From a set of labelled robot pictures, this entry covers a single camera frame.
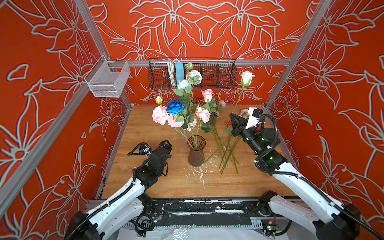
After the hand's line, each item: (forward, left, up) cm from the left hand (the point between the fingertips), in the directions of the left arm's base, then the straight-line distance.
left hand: (167, 144), depth 80 cm
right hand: (+4, -30, +21) cm, 37 cm away
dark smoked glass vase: (+1, -16, -13) cm, 21 cm away
